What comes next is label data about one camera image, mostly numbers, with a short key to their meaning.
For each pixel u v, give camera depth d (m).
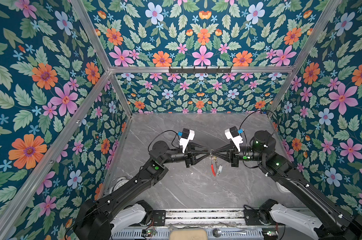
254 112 1.24
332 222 0.39
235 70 1.92
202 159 0.58
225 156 0.59
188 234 0.66
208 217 0.75
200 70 0.93
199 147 0.60
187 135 0.55
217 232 0.68
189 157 0.56
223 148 0.59
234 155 0.53
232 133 0.54
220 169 0.90
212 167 0.60
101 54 0.85
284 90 1.04
